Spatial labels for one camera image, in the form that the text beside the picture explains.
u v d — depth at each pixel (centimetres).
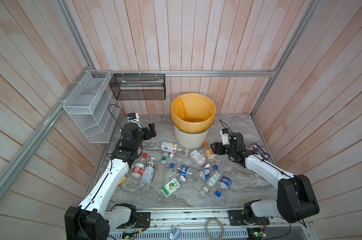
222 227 71
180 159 90
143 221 73
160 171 90
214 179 82
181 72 96
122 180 86
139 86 105
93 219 37
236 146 68
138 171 84
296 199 43
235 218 73
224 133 79
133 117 65
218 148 79
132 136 56
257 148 98
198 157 93
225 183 80
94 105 68
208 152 93
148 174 84
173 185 81
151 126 69
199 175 87
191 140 92
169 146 95
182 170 86
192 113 101
